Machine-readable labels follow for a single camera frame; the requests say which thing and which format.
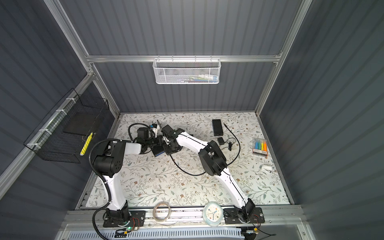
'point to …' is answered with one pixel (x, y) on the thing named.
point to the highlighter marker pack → (260, 147)
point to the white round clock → (213, 213)
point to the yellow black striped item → (85, 145)
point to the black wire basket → (64, 135)
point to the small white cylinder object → (267, 168)
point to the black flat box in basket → (81, 123)
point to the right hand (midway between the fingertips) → (169, 152)
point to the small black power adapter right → (220, 141)
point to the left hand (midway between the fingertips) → (168, 139)
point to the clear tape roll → (154, 213)
